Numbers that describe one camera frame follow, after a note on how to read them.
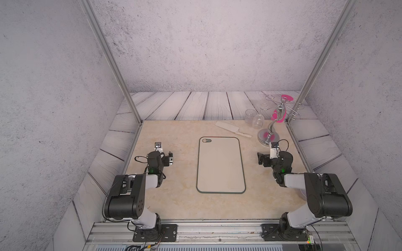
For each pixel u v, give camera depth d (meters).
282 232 0.67
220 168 0.93
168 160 0.85
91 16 0.73
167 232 0.74
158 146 0.81
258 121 1.00
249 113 1.19
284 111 1.01
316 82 0.96
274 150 0.82
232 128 1.18
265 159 0.85
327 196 0.46
